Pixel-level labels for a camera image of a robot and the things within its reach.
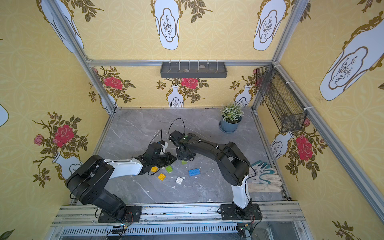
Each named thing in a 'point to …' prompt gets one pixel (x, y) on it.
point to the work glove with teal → (263, 178)
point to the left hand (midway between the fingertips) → (178, 159)
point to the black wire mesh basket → (284, 106)
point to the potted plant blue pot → (231, 116)
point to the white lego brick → (179, 180)
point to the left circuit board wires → (120, 229)
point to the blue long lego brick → (194, 172)
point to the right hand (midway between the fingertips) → (183, 158)
